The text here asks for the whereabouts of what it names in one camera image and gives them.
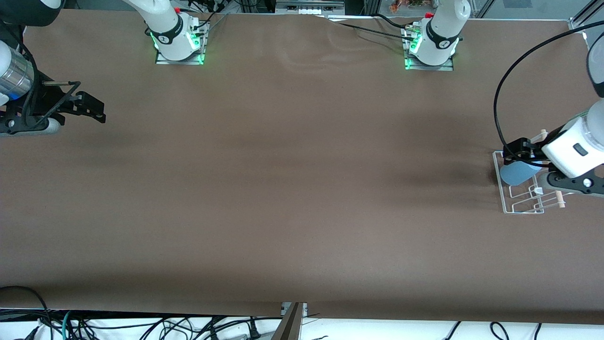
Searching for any blue plastic cup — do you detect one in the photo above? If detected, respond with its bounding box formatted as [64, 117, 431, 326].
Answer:
[500, 161, 544, 187]

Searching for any orange background object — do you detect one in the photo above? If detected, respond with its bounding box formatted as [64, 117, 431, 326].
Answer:
[389, 0, 428, 14]

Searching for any grey power strip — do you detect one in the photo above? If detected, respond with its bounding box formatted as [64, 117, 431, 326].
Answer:
[275, 0, 346, 16]

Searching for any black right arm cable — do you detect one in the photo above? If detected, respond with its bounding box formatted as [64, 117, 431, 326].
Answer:
[0, 28, 39, 132]

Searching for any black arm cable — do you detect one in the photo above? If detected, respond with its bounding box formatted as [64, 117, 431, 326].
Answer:
[494, 21, 604, 153]
[0, 28, 39, 132]

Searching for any white wire cup rack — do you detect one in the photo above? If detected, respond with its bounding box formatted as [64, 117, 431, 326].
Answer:
[493, 128, 567, 214]

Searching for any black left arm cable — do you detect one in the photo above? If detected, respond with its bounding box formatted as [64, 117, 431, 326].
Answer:
[494, 21, 604, 153]

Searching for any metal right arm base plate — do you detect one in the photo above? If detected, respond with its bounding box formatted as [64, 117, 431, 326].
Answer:
[155, 19, 207, 66]

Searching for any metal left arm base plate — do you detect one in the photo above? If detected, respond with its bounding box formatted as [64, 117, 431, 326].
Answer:
[403, 26, 455, 72]

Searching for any short black table cable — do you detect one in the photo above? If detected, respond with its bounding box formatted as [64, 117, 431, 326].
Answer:
[375, 13, 417, 31]

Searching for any long black table cable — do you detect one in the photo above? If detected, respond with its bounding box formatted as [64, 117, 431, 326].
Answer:
[327, 19, 417, 38]

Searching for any thick black floor cable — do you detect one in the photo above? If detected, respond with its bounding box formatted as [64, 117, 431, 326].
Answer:
[0, 286, 54, 340]

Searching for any teal floor cable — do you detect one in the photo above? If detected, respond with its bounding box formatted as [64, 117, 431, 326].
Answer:
[60, 309, 77, 340]

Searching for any black cable with plug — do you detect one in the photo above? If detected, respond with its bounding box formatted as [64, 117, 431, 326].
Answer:
[243, 318, 263, 340]

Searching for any brown wooden post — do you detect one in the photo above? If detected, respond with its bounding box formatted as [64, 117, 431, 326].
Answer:
[271, 302, 305, 340]

